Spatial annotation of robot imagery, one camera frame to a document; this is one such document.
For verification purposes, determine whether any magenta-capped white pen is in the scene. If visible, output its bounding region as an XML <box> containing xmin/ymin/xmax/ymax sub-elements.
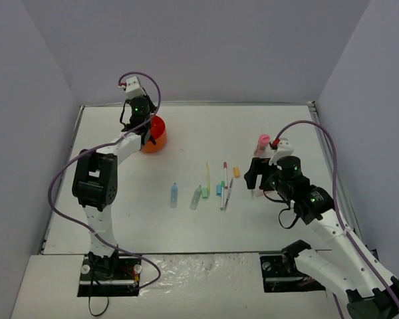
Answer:
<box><xmin>223</xmin><ymin>161</ymin><xmax>228</xmax><ymax>184</ymax></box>

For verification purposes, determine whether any purple cable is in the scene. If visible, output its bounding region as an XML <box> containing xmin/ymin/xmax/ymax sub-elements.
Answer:
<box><xmin>49</xmin><ymin>71</ymin><xmax>162</xmax><ymax>288</ymax></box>
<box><xmin>274</xmin><ymin>120</ymin><xmax>399</xmax><ymax>319</ymax></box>

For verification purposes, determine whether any light green highlighter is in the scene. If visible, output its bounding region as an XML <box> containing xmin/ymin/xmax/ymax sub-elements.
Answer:
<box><xmin>190</xmin><ymin>185</ymin><xmax>201</xmax><ymax>210</ymax></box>

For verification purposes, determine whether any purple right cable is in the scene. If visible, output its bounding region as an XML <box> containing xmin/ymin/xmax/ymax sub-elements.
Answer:
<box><xmin>274</xmin><ymin>120</ymin><xmax>399</xmax><ymax>319</ymax></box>

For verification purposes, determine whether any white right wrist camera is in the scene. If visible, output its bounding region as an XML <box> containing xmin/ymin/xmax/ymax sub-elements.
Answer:
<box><xmin>269</xmin><ymin>138</ymin><xmax>294</xmax><ymax>165</ymax></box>

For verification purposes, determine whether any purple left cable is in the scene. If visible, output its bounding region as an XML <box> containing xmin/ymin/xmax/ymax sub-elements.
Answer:
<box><xmin>49</xmin><ymin>71</ymin><xmax>162</xmax><ymax>288</ymax></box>

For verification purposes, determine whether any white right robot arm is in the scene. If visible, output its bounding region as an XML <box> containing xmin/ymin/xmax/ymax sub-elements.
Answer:
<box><xmin>244</xmin><ymin>156</ymin><xmax>399</xmax><ymax>318</ymax></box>

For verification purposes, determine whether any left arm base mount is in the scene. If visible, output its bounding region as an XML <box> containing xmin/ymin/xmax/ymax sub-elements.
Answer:
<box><xmin>76</xmin><ymin>254</ymin><xmax>143</xmax><ymax>317</ymax></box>

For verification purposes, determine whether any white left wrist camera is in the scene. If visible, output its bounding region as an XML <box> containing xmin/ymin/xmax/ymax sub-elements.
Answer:
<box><xmin>119</xmin><ymin>76</ymin><xmax>146</xmax><ymax>100</ymax></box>

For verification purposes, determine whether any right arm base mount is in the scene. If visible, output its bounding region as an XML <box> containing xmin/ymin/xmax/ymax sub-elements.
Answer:
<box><xmin>259</xmin><ymin>240</ymin><xmax>325</xmax><ymax>293</ymax></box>

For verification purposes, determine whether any orange round desk organizer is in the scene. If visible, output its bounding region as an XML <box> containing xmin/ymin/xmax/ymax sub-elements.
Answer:
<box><xmin>142</xmin><ymin>116</ymin><xmax>167</xmax><ymax>154</ymax></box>

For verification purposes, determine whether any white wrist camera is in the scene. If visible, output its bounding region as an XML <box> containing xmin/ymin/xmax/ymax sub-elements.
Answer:
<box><xmin>269</xmin><ymin>138</ymin><xmax>294</xmax><ymax>165</ymax></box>
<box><xmin>119</xmin><ymin>76</ymin><xmax>146</xmax><ymax>100</ymax></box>

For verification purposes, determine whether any light blue highlighter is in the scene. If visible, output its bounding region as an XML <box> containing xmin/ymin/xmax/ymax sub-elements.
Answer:
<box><xmin>170</xmin><ymin>182</ymin><xmax>178</xmax><ymax>208</ymax></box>

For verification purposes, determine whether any small orange cap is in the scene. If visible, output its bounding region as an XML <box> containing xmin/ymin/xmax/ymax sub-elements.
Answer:
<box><xmin>233</xmin><ymin>167</ymin><xmax>240</xmax><ymax>178</ymax></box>

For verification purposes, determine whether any pink-capped clear bottle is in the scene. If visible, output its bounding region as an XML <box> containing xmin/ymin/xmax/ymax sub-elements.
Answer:
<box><xmin>253</xmin><ymin>134</ymin><xmax>271</xmax><ymax>158</ymax></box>

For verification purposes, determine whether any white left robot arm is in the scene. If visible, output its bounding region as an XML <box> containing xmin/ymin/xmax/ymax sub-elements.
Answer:
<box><xmin>72</xmin><ymin>93</ymin><xmax>156</xmax><ymax>278</ymax></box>

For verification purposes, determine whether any yellow thin pen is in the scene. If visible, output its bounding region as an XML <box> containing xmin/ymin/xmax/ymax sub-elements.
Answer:
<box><xmin>205</xmin><ymin>162</ymin><xmax>211</xmax><ymax>193</ymax></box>

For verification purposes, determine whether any green-capped white pen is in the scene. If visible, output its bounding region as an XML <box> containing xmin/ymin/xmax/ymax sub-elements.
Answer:
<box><xmin>219</xmin><ymin>181</ymin><xmax>225</xmax><ymax>211</ymax></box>

